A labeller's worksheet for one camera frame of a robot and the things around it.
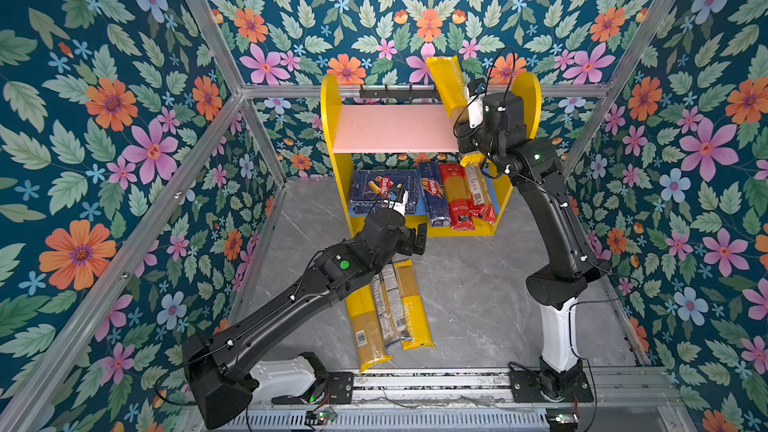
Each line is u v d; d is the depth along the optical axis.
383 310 0.84
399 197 0.59
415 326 0.81
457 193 0.93
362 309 0.84
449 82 0.71
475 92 0.57
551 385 0.65
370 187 0.92
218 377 0.37
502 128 0.50
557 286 0.52
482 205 0.88
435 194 0.91
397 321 0.81
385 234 0.49
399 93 0.93
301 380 0.60
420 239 0.63
